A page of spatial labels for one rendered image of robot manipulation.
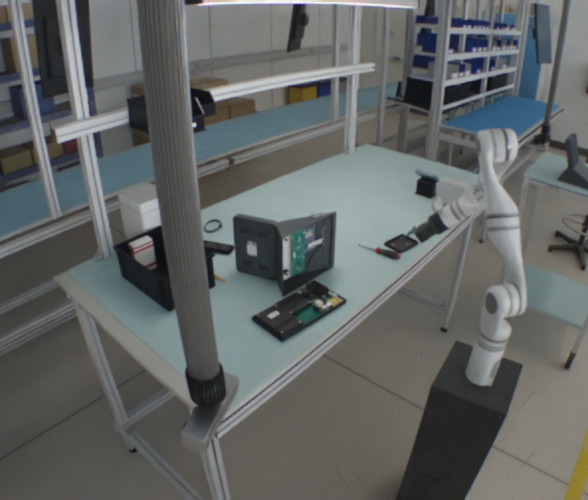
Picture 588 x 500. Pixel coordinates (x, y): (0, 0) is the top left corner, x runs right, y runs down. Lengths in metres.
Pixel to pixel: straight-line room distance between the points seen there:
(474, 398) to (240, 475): 1.18
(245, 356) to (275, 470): 1.04
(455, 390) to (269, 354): 0.56
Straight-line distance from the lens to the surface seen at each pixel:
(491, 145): 1.25
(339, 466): 2.19
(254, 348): 1.23
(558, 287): 3.12
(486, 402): 1.39
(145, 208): 1.60
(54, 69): 2.78
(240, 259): 1.50
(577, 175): 2.50
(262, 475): 2.15
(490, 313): 1.27
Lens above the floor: 1.84
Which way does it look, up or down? 30 degrees down
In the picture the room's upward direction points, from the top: straight up
